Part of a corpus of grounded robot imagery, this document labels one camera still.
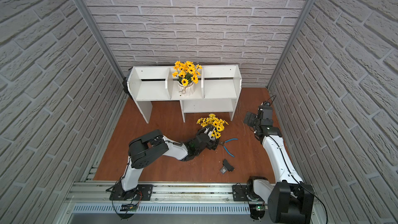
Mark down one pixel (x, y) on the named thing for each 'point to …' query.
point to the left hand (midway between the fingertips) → (216, 133)
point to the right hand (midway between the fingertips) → (258, 117)
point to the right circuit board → (259, 207)
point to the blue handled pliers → (223, 143)
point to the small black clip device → (226, 166)
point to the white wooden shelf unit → (218, 86)
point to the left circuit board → (129, 207)
